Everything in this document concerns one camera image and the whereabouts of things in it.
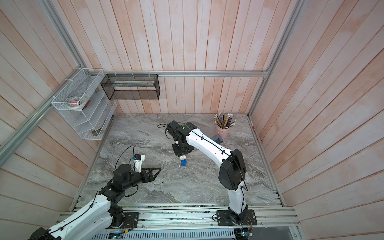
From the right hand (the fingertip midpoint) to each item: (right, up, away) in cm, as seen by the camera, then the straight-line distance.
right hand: (181, 153), depth 84 cm
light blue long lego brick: (+1, -6, +1) cm, 6 cm away
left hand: (-14, -10, -3) cm, 17 cm away
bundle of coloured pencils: (+29, +20, +19) cm, 40 cm away
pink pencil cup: (+29, +11, +17) cm, 35 cm away
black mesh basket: (-35, +43, +18) cm, 59 cm away
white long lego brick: (+1, -2, -2) cm, 3 cm away
